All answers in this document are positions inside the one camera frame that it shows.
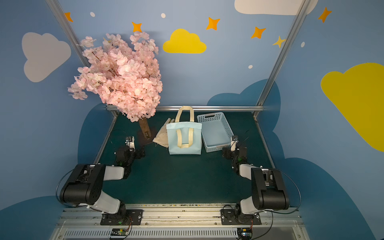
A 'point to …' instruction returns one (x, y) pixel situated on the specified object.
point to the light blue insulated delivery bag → (184, 138)
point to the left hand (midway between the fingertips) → (136, 144)
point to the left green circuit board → (119, 231)
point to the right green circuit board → (245, 233)
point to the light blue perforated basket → (216, 133)
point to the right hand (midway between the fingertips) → (233, 145)
